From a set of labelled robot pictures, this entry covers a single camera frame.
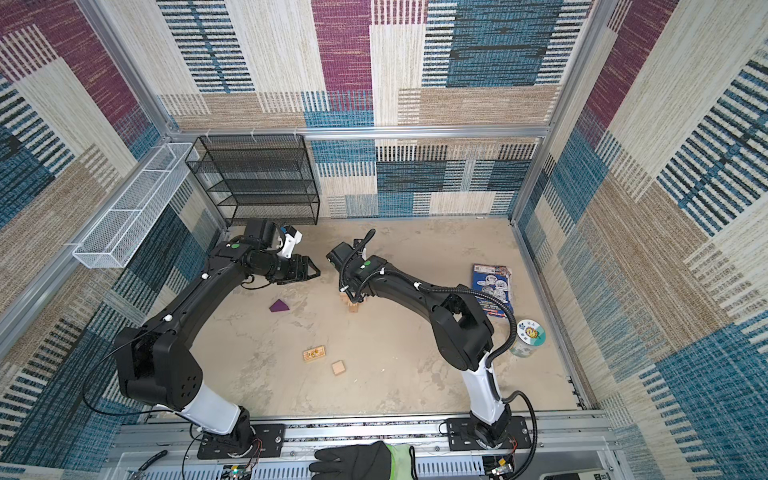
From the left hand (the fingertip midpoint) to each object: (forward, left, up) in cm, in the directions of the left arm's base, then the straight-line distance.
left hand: (312, 269), depth 84 cm
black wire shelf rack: (+41, +25, 0) cm, 48 cm away
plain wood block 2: (0, -7, -16) cm, 18 cm away
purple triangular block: (-1, +14, -18) cm, 23 cm away
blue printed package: (+6, -56, -15) cm, 58 cm away
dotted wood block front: (-17, +1, -18) cm, 24 cm away
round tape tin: (-16, -59, -9) cm, 62 cm away
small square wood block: (-21, -7, -17) cm, 28 cm away
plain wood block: (-3, -10, -18) cm, 20 cm away
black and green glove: (-42, -16, -17) cm, 48 cm away
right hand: (+1, -11, -8) cm, 14 cm away
